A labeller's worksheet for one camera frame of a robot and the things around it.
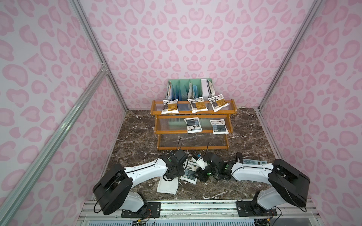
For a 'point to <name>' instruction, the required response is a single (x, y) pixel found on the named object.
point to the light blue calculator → (246, 161)
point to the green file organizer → (184, 89)
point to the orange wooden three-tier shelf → (206, 130)
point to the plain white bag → (170, 187)
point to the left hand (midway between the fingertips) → (181, 171)
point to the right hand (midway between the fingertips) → (195, 173)
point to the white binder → (205, 92)
